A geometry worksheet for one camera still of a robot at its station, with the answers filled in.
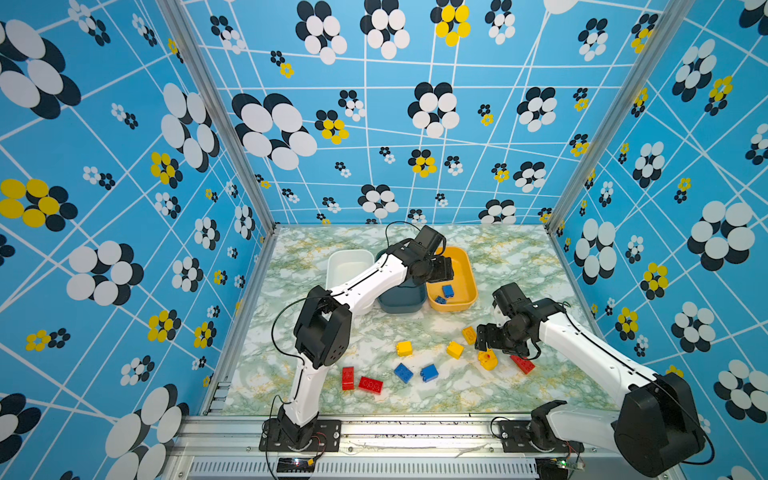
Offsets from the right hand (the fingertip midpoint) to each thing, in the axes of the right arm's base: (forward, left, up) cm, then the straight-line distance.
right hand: (491, 347), depth 83 cm
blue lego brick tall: (+21, +9, -3) cm, 23 cm away
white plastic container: (+30, +46, 0) cm, 55 cm away
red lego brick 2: (-3, -10, -5) cm, 12 cm away
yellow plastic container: (+23, +4, -6) cm, 24 cm away
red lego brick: (-8, +40, -4) cm, 41 cm away
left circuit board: (-27, +51, -7) cm, 59 cm away
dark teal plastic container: (+18, +23, -3) cm, 30 cm away
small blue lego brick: (+17, +12, -3) cm, 21 cm away
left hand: (+18, +11, +10) cm, 24 cm away
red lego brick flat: (-10, +33, -3) cm, 35 cm away
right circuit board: (-27, -10, -5) cm, 29 cm away
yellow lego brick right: (0, +10, -3) cm, 10 cm away
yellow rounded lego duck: (-2, +1, -3) cm, 4 cm away
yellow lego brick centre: (+1, +24, -5) cm, 25 cm away
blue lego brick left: (-6, +24, -5) cm, 26 cm away
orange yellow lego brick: (+6, +4, -4) cm, 9 cm away
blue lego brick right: (-6, +18, -4) cm, 19 cm away
